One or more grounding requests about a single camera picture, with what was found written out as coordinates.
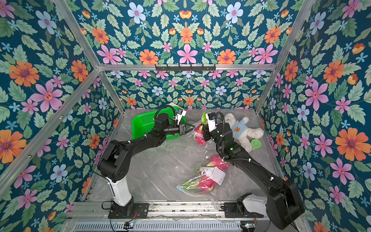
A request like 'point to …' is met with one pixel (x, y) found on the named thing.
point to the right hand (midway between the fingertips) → (207, 120)
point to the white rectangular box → (174, 105)
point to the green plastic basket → (143, 122)
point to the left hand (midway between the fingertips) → (195, 127)
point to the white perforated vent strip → (155, 226)
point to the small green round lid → (256, 143)
